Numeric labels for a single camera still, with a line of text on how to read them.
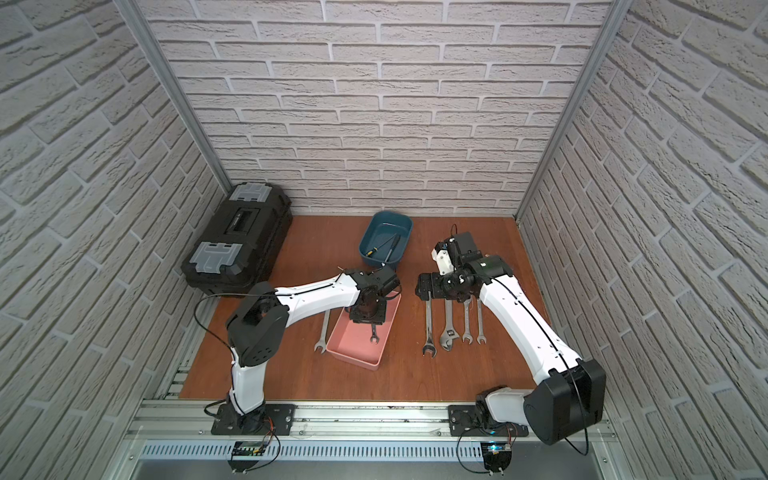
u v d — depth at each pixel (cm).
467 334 88
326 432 73
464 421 73
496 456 70
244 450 73
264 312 56
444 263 71
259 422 69
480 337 87
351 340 87
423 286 70
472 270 54
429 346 85
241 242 89
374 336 87
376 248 109
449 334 87
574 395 39
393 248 110
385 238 111
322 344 86
